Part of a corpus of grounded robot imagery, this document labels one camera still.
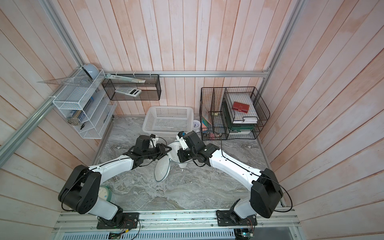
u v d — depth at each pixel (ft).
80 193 1.44
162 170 2.67
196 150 1.98
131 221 2.41
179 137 2.36
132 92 3.21
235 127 3.25
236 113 3.04
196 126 3.62
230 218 2.17
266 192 1.35
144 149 2.36
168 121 4.15
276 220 2.45
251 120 3.11
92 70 2.73
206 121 3.60
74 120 2.50
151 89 3.51
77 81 2.57
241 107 3.11
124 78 2.98
